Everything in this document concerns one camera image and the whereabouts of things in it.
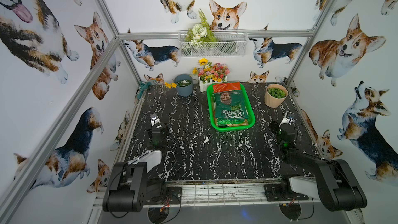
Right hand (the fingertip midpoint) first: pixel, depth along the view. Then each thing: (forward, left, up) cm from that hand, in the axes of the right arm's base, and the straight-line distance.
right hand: (286, 117), depth 87 cm
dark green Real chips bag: (+12, +30, -4) cm, 32 cm away
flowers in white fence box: (+34, +43, +4) cm, 55 cm away
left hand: (0, +74, -1) cm, 74 cm away
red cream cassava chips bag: (+28, +31, -5) cm, 42 cm away
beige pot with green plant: (+18, +1, -2) cm, 18 cm away
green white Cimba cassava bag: (0, +33, -4) cm, 33 cm away
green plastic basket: (+8, +19, -4) cm, 20 cm away
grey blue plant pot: (+32, +61, -5) cm, 70 cm away
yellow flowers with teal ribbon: (+37, +95, -10) cm, 102 cm away
